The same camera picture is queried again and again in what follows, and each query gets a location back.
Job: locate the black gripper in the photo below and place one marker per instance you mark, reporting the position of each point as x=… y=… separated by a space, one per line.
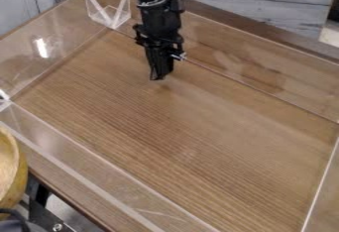
x=158 y=34

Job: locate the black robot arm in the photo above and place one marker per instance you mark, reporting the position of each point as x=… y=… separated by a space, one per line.
x=158 y=34

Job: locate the wooden brown bowl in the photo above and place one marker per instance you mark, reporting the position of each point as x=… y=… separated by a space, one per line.
x=13 y=171

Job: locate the clear acrylic tray walls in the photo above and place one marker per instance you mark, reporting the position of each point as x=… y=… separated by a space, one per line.
x=222 y=149

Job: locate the clear acrylic corner bracket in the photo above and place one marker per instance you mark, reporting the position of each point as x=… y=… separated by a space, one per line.
x=109 y=16

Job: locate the black metal table frame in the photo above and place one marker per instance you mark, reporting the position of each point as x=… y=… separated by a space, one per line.
x=40 y=215

